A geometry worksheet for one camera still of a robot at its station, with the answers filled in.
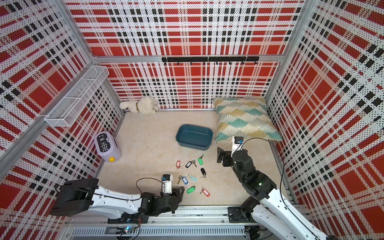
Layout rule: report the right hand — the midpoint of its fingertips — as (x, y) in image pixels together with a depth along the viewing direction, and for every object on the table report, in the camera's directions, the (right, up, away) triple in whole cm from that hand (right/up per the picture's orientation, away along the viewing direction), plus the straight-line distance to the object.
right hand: (228, 148), depth 73 cm
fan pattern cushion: (+16, +17, +22) cm, 32 cm away
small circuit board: (-48, -38, -4) cm, 62 cm away
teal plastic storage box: (-18, +3, +30) cm, 35 cm away
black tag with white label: (-21, -13, +19) cm, 32 cm away
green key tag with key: (-14, -11, +20) cm, 27 cm away
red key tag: (-28, -13, +18) cm, 36 cm away
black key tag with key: (-12, -17, +15) cm, 26 cm away
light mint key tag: (-17, -21, +13) cm, 30 cm away
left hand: (-23, -24, +8) cm, 34 cm away
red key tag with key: (-11, -26, +9) cm, 29 cm away
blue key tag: (-23, -21, +12) cm, 33 cm away
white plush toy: (-56, +27, +39) cm, 74 cm away
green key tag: (-19, -25, +9) cm, 33 cm away
